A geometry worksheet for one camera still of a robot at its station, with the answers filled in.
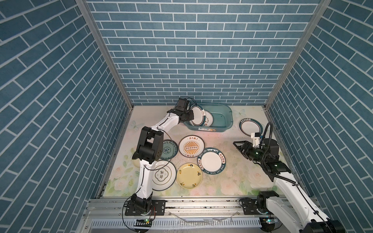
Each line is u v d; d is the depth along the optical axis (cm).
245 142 72
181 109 80
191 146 96
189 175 84
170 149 96
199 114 108
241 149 72
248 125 108
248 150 71
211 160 92
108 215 73
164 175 84
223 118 112
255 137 75
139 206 65
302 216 44
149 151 57
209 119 112
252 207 74
